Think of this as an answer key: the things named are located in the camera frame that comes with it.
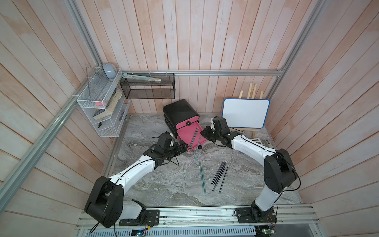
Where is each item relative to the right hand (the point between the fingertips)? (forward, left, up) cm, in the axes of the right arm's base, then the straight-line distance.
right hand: (199, 131), depth 90 cm
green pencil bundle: (-17, -1, -15) cm, 23 cm away
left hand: (-12, +10, -2) cm, 16 cm away
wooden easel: (+21, -34, +16) cm, 43 cm away
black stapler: (-1, -48, -13) cm, 49 cm away
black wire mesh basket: (+32, +45, +9) cm, 56 cm away
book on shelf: (-3, +49, +20) cm, 53 cm away
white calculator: (+4, -42, -16) cm, 45 cm away
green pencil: (+2, +3, -10) cm, 11 cm away
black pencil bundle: (-22, -12, -15) cm, 29 cm away
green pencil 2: (-6, +1, -12) cm, 14 cm away
